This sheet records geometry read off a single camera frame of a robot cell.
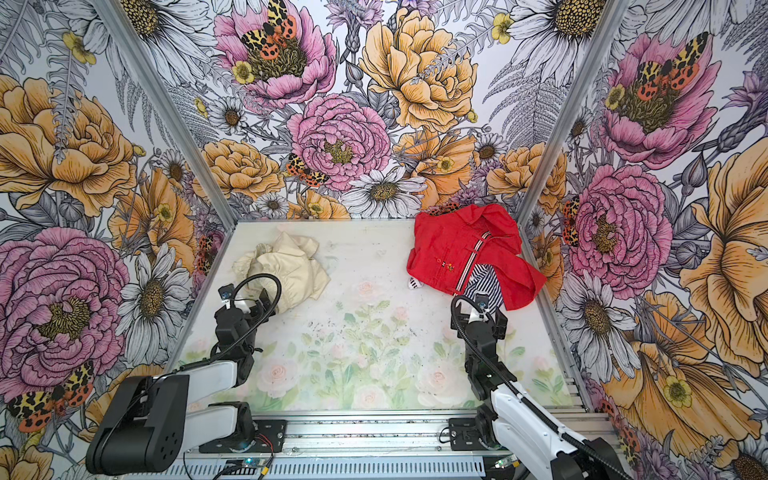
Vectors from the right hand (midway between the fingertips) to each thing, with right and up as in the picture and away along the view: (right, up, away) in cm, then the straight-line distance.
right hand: (477, 313), depth 86 cm
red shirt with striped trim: (-4, +20, +22) cm, 30 cm away
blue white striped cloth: (+7, +8, +17) cm, 20 cm away
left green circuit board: (-57, -32, -14) cm, 67 cm away
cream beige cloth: (-58, +11, +11) cm, 60 cm away
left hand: (-65, +3, +4) cm, 65 cm away
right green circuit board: (+3, -32, -14) cm, 35 cm away
